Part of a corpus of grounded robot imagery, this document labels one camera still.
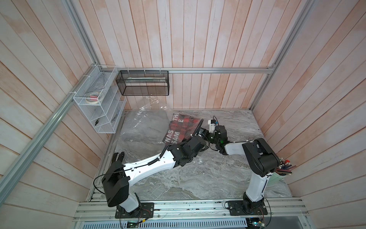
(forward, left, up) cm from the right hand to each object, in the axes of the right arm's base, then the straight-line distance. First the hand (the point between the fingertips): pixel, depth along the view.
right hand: (196, 130), depth 96 cm
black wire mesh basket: (+31, +39, +18) cm, 53 cm away
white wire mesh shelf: (-7, +52, +21) cm, 57 cm away
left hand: (-16, +5, +9) cm, 19 cm away
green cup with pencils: (-28, -43, +7) cm, 52 cm away
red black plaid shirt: (+2, +10, +2) cm, 11 cm away
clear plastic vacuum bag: (+11, +34, -8) cm, 36 cm away
